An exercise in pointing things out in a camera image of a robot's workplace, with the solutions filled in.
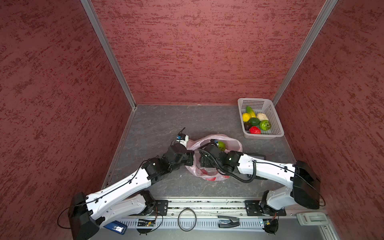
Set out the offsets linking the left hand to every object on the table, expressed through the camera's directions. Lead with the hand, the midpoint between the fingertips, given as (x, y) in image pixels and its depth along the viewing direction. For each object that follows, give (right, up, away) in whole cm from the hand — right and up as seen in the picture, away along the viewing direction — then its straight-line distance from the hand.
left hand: (194, 155), depth 75 cm
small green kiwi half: (+17, +2, +17) cm, 24 cm away
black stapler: (+16, -30, -5) cm, 35 cm away
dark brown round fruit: (+37, +14, +27) cm, 48 cm away
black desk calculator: (+41, -5, +20) cm, 46 cm away
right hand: (+6, -6, +5) cm, 10 cm away
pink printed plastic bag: (+20, +4, +16) cm, 25 cm away
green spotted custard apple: (+49, +15, +26) cm, 57 cm away
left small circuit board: (-24, -33, -3) cm, 40 cm away
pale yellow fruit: (+50, +21, +32) cm, 62 cm away
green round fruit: (+43, +17, +30) cm, 55 cm away
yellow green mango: (+43, +25, +38) cm, 63 cm away
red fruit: (+41, +11, +25) cm, 49 cm away
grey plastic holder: (+58, -29, -5) cm, 65 cm away
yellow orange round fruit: (+38, +20, +32) cm, 53 cm away
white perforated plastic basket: (+55, +29, +39) cm, 73 cm away
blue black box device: (-35, -31, -8) cm, 47 cm away
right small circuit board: (+39, -34, -2) cm, 52 cm away
